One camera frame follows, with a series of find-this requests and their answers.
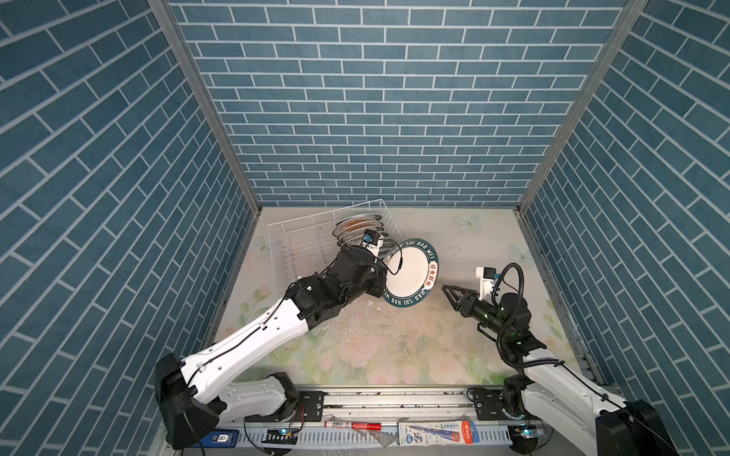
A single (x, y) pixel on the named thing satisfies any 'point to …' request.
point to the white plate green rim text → (412, 272)
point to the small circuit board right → (529, 431)
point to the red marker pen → (353, 426)
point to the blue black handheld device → (219, 439)
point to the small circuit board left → (283, 436)
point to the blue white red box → (437, 433)
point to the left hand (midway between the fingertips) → (387, 268)
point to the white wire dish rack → (301, 246)
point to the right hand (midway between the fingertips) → (444, 286)
